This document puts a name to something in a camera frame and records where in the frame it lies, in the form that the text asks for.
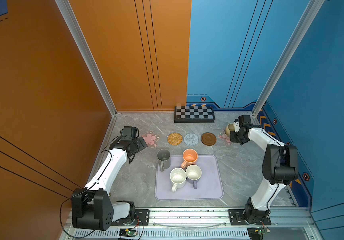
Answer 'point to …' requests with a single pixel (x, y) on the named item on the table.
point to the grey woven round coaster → (191, 139)
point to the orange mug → (190, 157)
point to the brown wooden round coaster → (208, 138)
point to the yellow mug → (230, 127)
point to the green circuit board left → (128, 232)
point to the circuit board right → (257, 233)
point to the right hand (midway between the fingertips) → (232, 138)
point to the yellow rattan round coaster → (174, 138)
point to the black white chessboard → (194, 114)
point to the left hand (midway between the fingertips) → (138, 145)
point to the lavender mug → (193, 174)
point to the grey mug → (163, 158)
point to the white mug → (178, 177)
